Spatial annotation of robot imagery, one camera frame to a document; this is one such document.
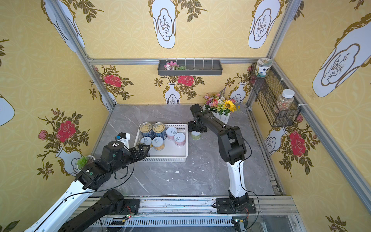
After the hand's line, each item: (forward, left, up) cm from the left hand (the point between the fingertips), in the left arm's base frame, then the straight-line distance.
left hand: (139, 147), depth 74 cm
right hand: (+23, -34, -15) cm, 43 cm away
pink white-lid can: (+19, -14, -15) cm, 28 cm away
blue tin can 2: (+17, -7, -10) cm, 21 cm away
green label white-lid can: (+16, -31, -15) cm, 38 cm away
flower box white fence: (+31, -48, -3) cm, 57 cm away
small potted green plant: (-3, +33, -10) cm, 34 cm away
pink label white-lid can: (+13, -20, -15) cm, 28 cm away
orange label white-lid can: (+11, -6, -15) cm, 20 cm away
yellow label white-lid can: (+13, +1, -15) cm, 21 cm away
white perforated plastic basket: (+7, -15, -21) cm, 26 cm away
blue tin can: (+18, +1, -10) cm, 21 cm away
